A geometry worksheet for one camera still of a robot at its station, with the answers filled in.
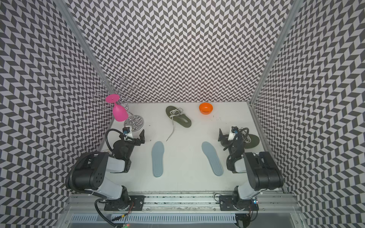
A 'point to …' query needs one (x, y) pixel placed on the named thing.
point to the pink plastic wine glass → (120, 114)
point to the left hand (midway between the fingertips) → (137, 130)
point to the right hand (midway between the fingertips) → (227, 130)
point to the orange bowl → (206, 108)
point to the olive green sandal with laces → (177, 116)
